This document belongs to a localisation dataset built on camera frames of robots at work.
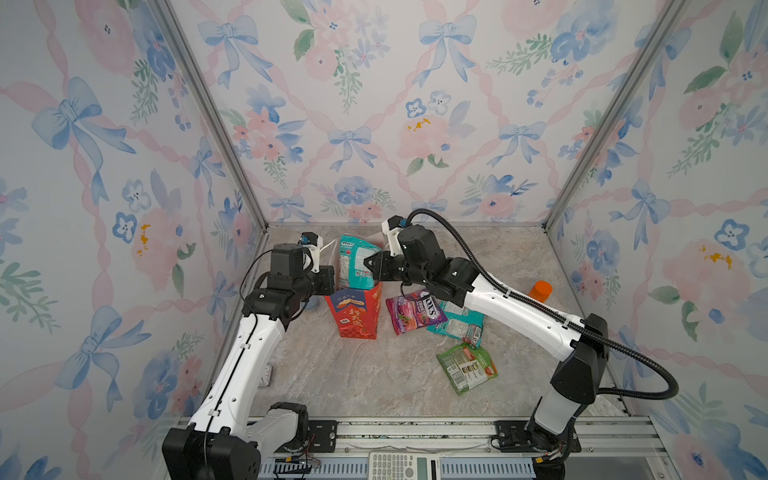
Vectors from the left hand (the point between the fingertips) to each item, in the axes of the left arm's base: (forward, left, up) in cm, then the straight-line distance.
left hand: (333, 268), depth 77 cm
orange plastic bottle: (+3, -60, -15) cm, 62 cm away
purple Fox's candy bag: (0, -22, -22) cm, 31 cm away
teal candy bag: (-5, -37, -21) cm, 43 cm away
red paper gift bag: (-7, -6, -10) cm, 13 cm away
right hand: (-1, -8, +5) cm, 10 cm away
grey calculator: (-40, -18, -23) cm, 49 cm away
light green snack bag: (-17, -37, -23) cm, 47 cm away
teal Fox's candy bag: (-3, -5, +2) cm, 6 cm away
